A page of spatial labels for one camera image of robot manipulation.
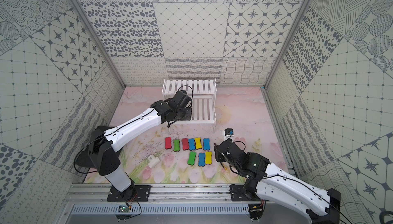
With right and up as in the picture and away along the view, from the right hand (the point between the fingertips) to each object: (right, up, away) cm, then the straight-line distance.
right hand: (218, 149), depth 75 cm
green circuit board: (-46, -27, -4) cm, 54 cm away
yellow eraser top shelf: (-11, -1, +15) cm, 19 cm away
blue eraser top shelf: (-15, -1, +15) cm, 21 cm away
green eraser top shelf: (-24, -4, +15) cm, 28 cm away
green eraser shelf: (-15, -9, +11) cm, 20 cm away
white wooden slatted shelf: (-8, +28, +7) cm, 30 cm away
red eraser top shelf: (-30, -2, +17) cm, 34 cm away
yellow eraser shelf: (-5, -8, +9) cm, 13 cm away
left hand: (-16, +19, +7) cm, 26 cm away
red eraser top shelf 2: (-19, -2, +15) cm, 24 cm away
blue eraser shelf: (-9, -10, +9) cm, 16 cm away
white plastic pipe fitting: (-35, -9, +7) cm, 37 cm away
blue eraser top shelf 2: (-6, -2, +15) cm, 16 cm away
